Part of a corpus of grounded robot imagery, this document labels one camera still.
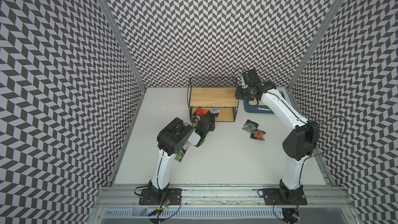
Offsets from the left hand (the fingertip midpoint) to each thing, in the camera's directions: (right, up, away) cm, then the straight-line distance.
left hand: (217, 113), depth 99 cm
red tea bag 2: (+25, -12, -7) cm, 28 cm away
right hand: (+12, +11, -12) cm, 20 cm away
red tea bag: (-11, +1, +3) cm, 11 cm away
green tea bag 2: (+21, -8, -3) cm, 22 cm away
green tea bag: (-22, -23, -15) cm, 35 cm away
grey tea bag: (-1, +2, +3) cm, 4 cm away
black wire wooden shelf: (+4, +9, -7) cm, 12 cm away
